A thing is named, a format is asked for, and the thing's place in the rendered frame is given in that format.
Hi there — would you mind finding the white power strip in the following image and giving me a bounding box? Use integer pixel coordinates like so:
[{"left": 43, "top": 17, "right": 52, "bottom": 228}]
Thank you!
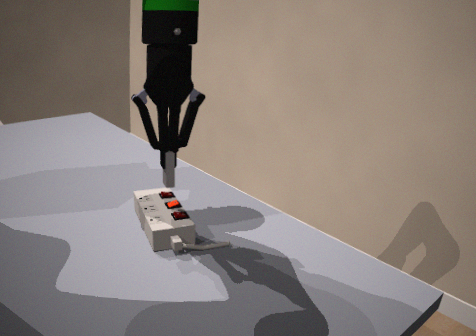
[{"left": 134, "top": 188, "right": 230, "bottom": 251}]

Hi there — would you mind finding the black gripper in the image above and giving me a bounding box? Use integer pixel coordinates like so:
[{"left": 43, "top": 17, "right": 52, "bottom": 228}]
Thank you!
[{"left": 131, "top": 45, "right": 205, "bottom": 188}]

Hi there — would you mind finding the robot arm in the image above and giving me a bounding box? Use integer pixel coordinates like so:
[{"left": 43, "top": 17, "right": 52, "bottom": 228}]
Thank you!
[{"left": 142, "top": 0, "right": 199, "bottom": 47}]

